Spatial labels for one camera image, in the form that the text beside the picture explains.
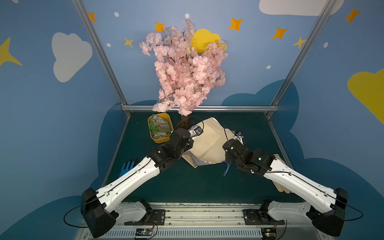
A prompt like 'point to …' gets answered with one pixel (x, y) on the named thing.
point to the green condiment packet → (160, 127)
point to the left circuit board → (144, 232)
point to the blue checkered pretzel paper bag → (207, 147)
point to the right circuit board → (269, 233)
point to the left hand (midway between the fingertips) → (183, 129)
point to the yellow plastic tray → (166, 118)
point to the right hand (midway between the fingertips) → (231, 148)
